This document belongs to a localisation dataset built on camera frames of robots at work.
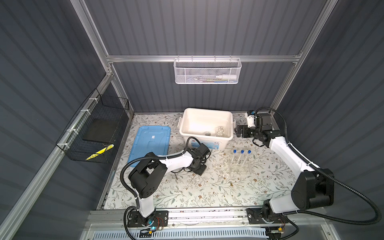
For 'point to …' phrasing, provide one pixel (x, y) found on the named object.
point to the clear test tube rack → (239, 166)
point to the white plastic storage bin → (213, 127)
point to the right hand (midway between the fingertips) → (244, 129)
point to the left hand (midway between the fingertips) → (200, 170)
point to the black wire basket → (92, 136)
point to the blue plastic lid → (148, 139)
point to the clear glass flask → (220, 132)
